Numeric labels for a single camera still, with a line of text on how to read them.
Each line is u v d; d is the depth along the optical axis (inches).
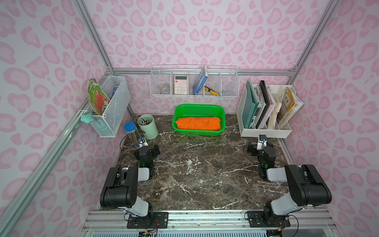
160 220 28.9
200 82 34.7
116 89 34.7
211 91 38.5
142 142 31.4
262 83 37.9
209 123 40.9
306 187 17.7
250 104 33.9
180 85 37.4
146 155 27.8
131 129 34.1
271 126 38.7
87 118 24.4
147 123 36.8
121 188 17.8
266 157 28.0
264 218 28.2
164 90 37.5
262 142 30.2
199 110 46.4
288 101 38.5
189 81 39.6
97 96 29.5
